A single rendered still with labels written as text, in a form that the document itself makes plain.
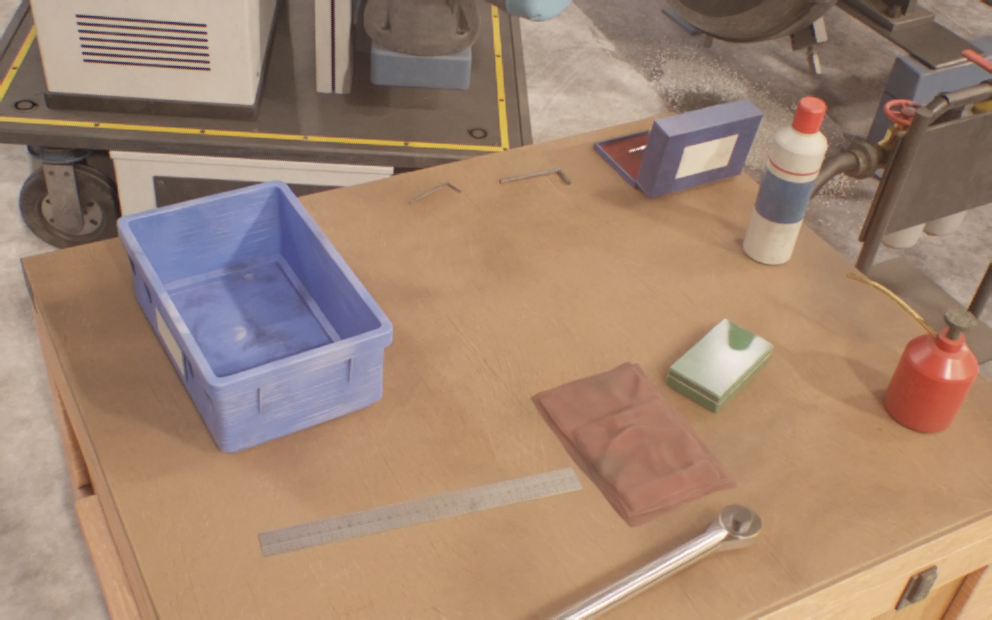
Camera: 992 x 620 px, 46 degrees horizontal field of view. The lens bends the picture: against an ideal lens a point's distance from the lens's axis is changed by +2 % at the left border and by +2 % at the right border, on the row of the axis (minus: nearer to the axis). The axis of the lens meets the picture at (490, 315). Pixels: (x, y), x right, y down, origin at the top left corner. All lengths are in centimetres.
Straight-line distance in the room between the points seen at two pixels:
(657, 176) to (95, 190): 104
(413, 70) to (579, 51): 116
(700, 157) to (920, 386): 47
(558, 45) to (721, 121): 143
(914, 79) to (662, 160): 115
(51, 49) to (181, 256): 70
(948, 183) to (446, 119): 84
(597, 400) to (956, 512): 39
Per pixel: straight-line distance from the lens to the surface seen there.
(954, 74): 275
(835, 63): 319
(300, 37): 230
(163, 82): 204
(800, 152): 150
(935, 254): 258
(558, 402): 132
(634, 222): 162
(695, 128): 162
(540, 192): 164
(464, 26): 192
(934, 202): 207
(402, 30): 189
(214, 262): 145
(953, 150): 201
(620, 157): 174
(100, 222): 226
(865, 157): 192
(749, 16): 250
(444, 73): 191
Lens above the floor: 140
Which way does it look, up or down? 41 degrees down
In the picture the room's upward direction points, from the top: 7 degrees clockwise
